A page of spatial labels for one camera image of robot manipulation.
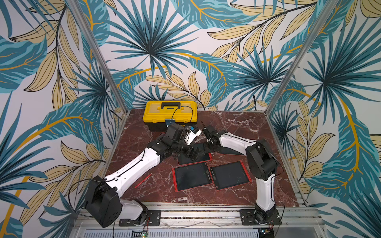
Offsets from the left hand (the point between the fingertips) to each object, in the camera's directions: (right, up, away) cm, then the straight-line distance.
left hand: (198, 149), depth 75 cm
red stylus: (-31, -19, +10) cm, 38 cm away
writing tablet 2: (+20, -17, +13) cm, 29 cm away
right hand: (+8, -3, +23) cm, 25 cm away
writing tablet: (+5, -7, +22) cm, 24 cm away
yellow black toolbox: (-8, +21, +22) cm, 32 cm away
